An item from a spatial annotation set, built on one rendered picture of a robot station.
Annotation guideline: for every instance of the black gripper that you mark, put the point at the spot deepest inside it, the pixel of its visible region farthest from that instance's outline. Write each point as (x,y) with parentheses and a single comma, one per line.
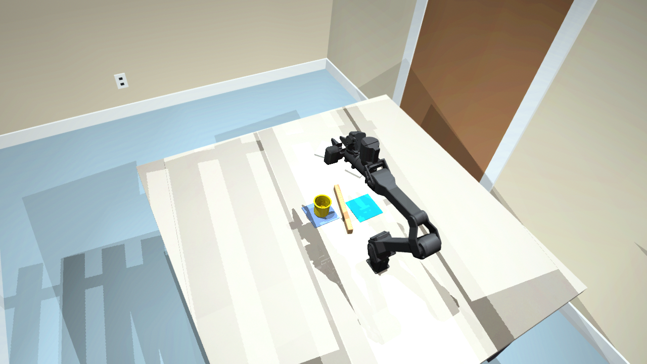
(335,152)

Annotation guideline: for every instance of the light wooden plank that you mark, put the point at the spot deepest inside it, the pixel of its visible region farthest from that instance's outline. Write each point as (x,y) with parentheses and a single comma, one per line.
(343,209)

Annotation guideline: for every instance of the white flat square slab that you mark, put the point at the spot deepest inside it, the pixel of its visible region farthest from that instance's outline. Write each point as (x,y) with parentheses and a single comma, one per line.
(354,172)

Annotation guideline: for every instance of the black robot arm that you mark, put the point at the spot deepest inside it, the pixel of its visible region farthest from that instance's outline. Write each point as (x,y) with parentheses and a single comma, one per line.
(382,246)

